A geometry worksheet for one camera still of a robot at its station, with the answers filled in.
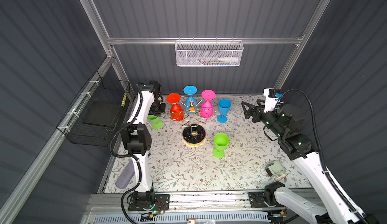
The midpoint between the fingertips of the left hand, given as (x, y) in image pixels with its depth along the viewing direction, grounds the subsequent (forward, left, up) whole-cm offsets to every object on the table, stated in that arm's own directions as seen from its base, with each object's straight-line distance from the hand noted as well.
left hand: (158, 114), depth 91 cm
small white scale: (-33, -63, -8) cm, 72 cm away
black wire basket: (-11, +28, +14) cm, 34 cm away
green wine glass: (+2, +3, -12) cm, 13 cm away
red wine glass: (-3, -12, +5) cm, 13 cm away
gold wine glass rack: (-8, -21, -13) cm, 26 cm away
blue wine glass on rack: (-8, -20, +18) cm, 28 cm away
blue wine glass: (+3, -41, +1) cm, 41 cm away
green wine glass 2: (-17, -37, -6) cm, 41 cm away
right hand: (-15, -47, +24) cm, 55 cm away
